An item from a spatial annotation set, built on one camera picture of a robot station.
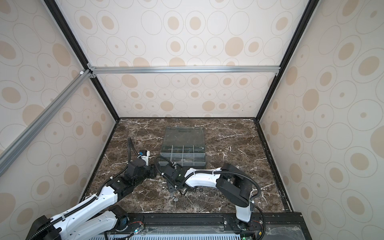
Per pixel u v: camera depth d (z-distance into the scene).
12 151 0.52
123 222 0.66
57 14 0.69
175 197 0.81
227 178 0.51
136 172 0.61
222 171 0.49
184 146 0.99
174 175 0.66
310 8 0.69
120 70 0.97
